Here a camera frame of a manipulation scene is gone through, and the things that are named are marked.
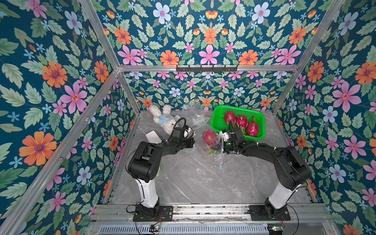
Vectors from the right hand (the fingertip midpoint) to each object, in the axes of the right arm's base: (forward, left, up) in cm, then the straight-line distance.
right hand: (214, 144), depth 90 cm
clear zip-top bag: (+26, +15, -5) cm, 30 cm away
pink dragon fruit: (+26, -12, -1) cm, 29 cm away
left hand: (+6, +12, -5) cm, 14 cm away
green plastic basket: (+25, -4, -8) cm, 27 cm away
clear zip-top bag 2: (-7, -3, 0) cm, 8 cm away
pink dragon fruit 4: (0, +3, +4) cm, 5 cm away
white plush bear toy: (+22, +35, 0) cm, 41 cm away
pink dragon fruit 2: (+21, -21, -2) cm, 30 cm away
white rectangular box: (+7, +42, -4) cm, 43 cm away
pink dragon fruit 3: (+14, -26, -1) cm, 30 cm away
